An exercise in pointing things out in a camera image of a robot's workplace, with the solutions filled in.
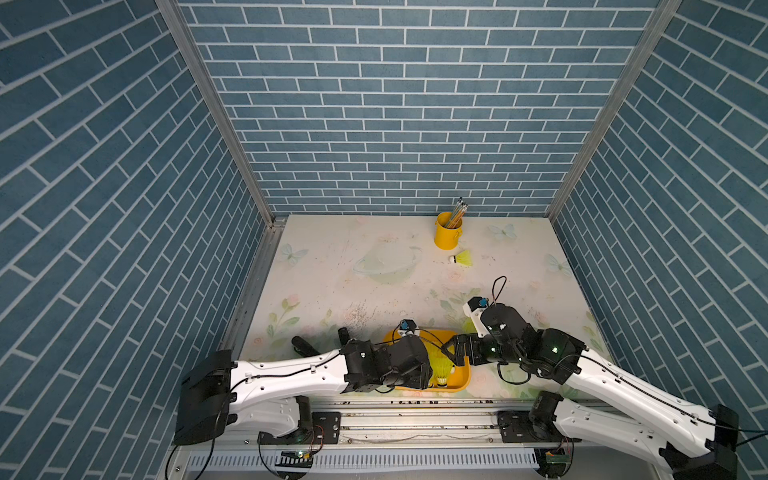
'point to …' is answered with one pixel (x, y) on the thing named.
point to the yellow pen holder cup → (446, 238)
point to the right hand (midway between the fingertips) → (456, 350)
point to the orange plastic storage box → (461, 373)
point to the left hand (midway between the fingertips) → (433, 381)
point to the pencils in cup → (457, 214)
